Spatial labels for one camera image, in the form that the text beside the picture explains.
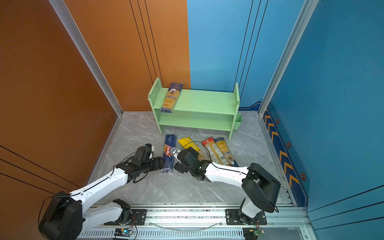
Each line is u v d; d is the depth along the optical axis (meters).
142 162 0.67
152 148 0.81
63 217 0.40
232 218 0.72
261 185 0.47
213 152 0.94
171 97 0.87
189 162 0.63
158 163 0.76
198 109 0.84
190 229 0.71
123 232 0.71
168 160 0.90
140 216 0.74
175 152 0.71
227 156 0.92
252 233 0.70
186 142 1.00
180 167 0.74
